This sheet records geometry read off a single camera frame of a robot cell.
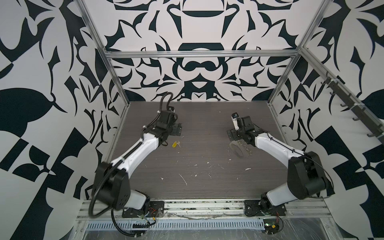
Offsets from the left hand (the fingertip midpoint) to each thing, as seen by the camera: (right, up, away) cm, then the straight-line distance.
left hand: (171, 121), depth 85 cm
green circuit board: (+49, -48, -14) cm, 70 cm away
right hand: (+40, -4, +6) cm, 40 cm away
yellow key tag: (+1, -15, +11) cm, 18 cm away
